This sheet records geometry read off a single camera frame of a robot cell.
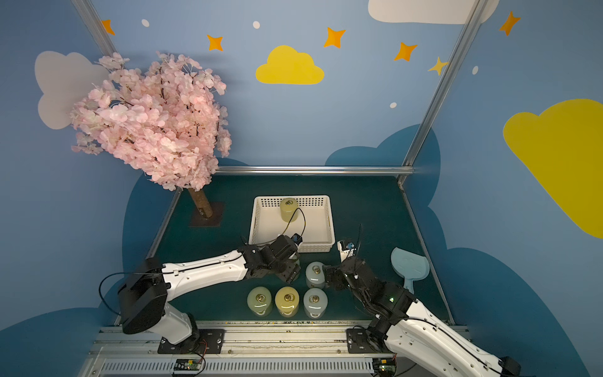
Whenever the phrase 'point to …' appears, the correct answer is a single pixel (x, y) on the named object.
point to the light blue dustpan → (411, 266)
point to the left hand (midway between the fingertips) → (292, 260)
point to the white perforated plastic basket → (311, 216)
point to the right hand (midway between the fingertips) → (339, 261)
